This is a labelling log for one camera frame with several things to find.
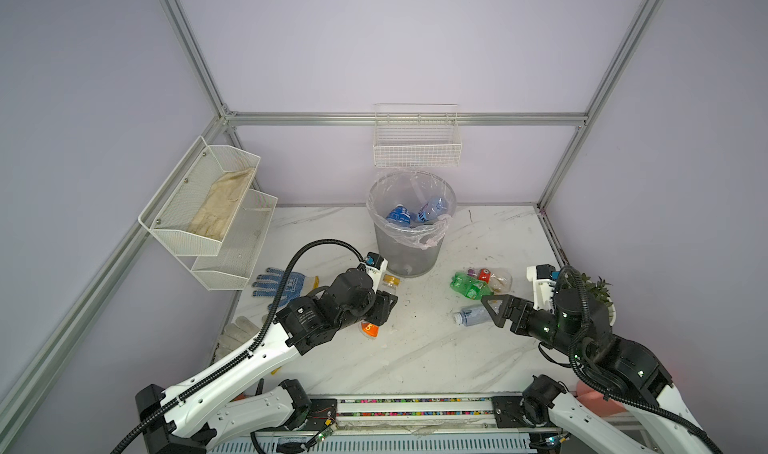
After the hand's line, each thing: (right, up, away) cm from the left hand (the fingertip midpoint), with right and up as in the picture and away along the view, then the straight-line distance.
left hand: (385, 299), depth 70 cm
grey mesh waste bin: (+5, +7, +26) cm, 28 cm away
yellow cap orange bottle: (+1, +4, 0) cm, 4 cm away
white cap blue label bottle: (+4, +21, +24) cm, 32 cm away
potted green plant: (+56, +1, +6) cm, 56 cm away
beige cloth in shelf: (-45, +22, +8) cm, 51 cm away
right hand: (+23, +1, -6) cm, 24 cm away
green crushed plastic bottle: (+27, -2, +23) cm, 36 cm away
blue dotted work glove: (-39, -2, +28) cm, 48 cm away
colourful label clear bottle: (+14, +23, +18) cm, 33 cm away
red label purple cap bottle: (+38, 0, +28) cm, 47 cm away
